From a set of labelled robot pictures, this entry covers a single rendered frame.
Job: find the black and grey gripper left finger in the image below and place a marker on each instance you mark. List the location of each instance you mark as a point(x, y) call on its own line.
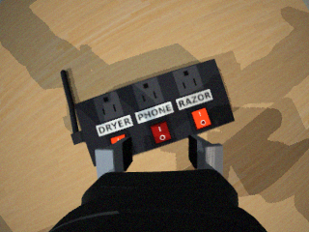
point(117, 157)

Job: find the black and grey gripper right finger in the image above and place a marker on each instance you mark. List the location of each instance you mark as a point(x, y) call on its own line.
point(204, 155)

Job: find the black power strip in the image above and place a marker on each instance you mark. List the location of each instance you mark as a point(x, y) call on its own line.
point(155, 112)

